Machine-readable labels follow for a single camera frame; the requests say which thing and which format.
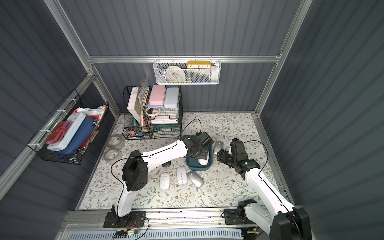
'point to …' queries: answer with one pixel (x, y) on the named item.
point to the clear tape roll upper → (118, 147)
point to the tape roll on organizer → (146, 112)
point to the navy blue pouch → (78, 138)
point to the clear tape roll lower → (111, 156)
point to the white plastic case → (77, 120)
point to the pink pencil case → (157, 95)
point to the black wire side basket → (74, 103)
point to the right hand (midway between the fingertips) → (224, 159)
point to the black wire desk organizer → (152, 112)
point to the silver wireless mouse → (195, 178)
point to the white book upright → (134, 106)
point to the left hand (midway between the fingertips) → (203, 155)
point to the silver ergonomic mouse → (218, 146)
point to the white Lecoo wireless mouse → (164, 181)
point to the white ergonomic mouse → (203, 162)
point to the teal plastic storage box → (193, 163)
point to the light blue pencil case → (171, 97)
